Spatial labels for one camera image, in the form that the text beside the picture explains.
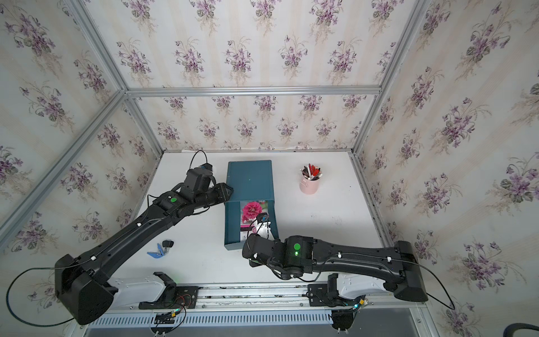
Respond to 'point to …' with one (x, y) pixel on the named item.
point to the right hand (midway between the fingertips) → (252, 251)
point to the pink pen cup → (309, 187)
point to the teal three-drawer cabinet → (250, 181)
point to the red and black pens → (311, 173)
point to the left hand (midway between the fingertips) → (233, 193)
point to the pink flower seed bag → (249, 210)
